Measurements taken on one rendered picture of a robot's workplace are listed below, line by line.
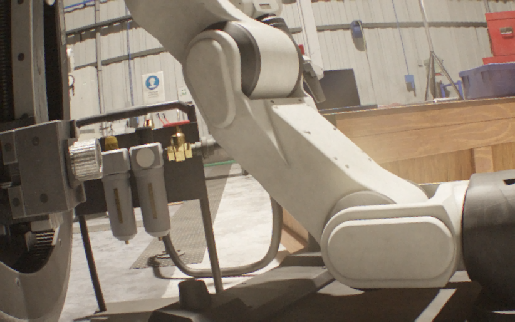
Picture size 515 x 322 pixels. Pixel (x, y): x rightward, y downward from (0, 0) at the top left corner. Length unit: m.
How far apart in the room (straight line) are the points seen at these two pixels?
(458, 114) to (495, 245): 0.78
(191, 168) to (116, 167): 0.21
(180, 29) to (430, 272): 0.57
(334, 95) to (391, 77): 10.36
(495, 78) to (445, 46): 10.73
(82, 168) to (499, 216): 0.49
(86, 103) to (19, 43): 6.55
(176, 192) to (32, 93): 0.87
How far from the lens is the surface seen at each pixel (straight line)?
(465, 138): 1.40
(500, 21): 4.26
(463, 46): 12.69
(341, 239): 0.69
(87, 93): 7.17
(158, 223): 1.35
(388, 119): 1.29
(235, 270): 1.75
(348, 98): 1.46
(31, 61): 0.63
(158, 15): 0.95
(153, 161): 1.32
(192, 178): 1.41
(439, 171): 1.37
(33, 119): 0.60
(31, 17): 0.64
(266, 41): 0.82
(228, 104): 0.77
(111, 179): 1.35
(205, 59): 0.80
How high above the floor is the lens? 0.45
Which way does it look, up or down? 4 degrees down
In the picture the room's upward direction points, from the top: 8 degrees counter-clockwise
